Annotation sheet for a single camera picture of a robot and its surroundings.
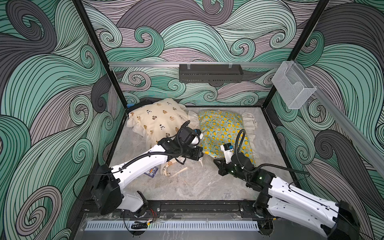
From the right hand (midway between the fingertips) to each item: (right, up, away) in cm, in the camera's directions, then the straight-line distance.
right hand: (213, 162), depth 76 cm
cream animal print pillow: (-30, +22, +16) cm, 41 cm away
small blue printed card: (-34, -8, +8) cm, 36 cm away
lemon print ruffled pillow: (+6, +18, +17) cm, 25 cm away
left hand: (-5, +5, -2) cm, 8 cm away
